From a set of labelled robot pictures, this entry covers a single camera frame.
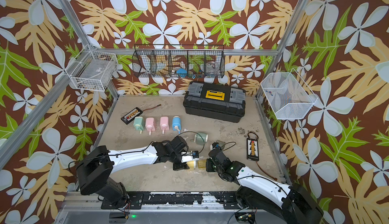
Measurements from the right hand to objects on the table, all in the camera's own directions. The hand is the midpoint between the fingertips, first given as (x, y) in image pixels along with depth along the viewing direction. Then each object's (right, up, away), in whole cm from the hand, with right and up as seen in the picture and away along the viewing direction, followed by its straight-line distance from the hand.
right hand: (204, 162), depth 85 cm
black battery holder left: (-53, +24, +20) cm, 61 cm away
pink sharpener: (-25, +21, +11) cm, 35 cm away
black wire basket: (-15, +62, +12) cm, 65 cm away
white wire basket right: (+48, +37, 0) cm, 61 cm away
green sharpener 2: (-42, +21, +11) cm, 48 cm away
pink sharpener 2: (-34, +20, +11) cm, 41 cm away
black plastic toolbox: (+8, +35, +9) cm, 37 cm away
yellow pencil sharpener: (-7, +1, -7) cm, 11 cm away
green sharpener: (-3, +11, +4) cm, 12 cm away
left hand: (-9, +2, -1) cm, 9 cm away
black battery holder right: (+30, +6, +6) cm, 31 cm away
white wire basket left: (-64, +52, +2) cm, 82 cm away
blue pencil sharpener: (-17, +20, +11) cm, 29 cm away
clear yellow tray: (-2, +1, -6) cm, 7 cm away
